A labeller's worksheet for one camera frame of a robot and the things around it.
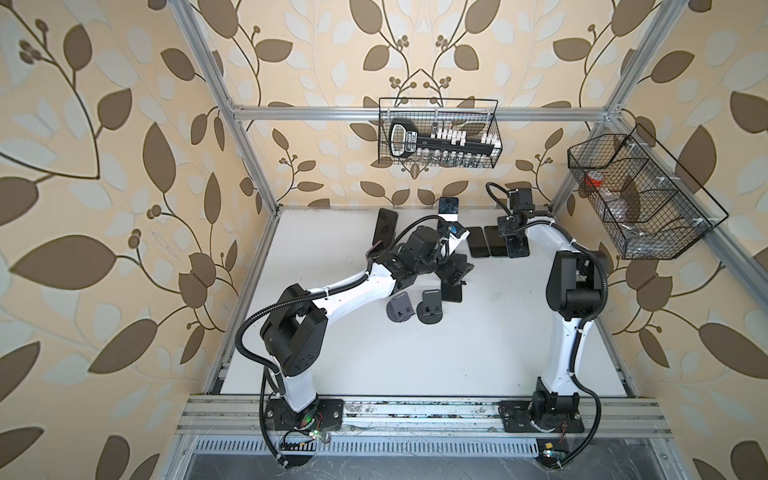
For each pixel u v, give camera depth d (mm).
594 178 869
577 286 575
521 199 825
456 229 693
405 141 845
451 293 958
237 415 767
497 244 1016
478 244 1094
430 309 881
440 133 824
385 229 937
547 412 655
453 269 713
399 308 873
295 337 461
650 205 727
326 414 745
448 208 1019
